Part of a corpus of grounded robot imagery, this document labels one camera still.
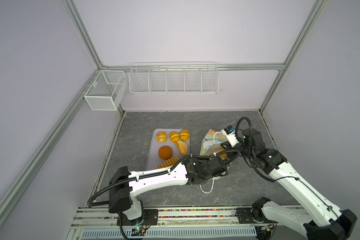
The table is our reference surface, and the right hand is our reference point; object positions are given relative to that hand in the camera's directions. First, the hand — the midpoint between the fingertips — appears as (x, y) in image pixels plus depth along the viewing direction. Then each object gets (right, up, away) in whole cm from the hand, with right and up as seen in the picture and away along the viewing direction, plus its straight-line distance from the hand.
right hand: (223, 144), depth 75 cm
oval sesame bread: (-21, -4, +19) cm, 29 cm away
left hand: (-10, -9, -1) cm, 13 cm away
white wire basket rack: (-27, +41, +25) cm, 55 cm away
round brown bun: (-32, -8, +19) cm, 38 cm away
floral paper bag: (-6, 0, -1) cm, 6 cm away
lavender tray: (-39, -13, +19) cm, 45 cm away
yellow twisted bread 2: (-27, +2, +27) cm, 38 cm away
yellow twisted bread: (-20, +3, +28) cm, 34 cm away
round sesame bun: (-35, +2, +26) cm, 44 cm away
